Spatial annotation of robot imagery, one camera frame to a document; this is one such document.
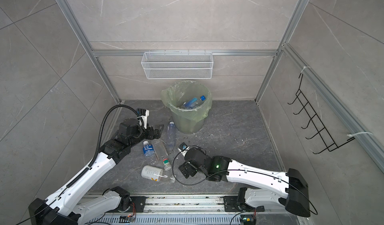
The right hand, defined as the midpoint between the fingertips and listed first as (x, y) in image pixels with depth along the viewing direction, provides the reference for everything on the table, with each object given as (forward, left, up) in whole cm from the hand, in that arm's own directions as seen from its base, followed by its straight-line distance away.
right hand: (186, 158), depth 74 cm
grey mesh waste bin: (+25, +1, -7) cm, 26 cm away
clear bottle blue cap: (+38, -3, +1) cm, 38 cm away
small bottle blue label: (+10, +24, -9) cm, 27 cm away
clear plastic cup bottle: (+11, +17, -11) cm, 24 cm away
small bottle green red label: (+2, +12, -11) cm, 16 cm away
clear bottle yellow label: (-5, +17, -8) cm, 19 cm away
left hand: (+16, +16, +11) cm, 25 cm away
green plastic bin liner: (+39, +7, +8) cm, 40 cm away
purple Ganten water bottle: (+21, +11, -11) cm, 26 cm away
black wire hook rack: (+16, -61, +16) cm, 65 cm away
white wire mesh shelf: (+60, +7, +15) cm, 63 cm away
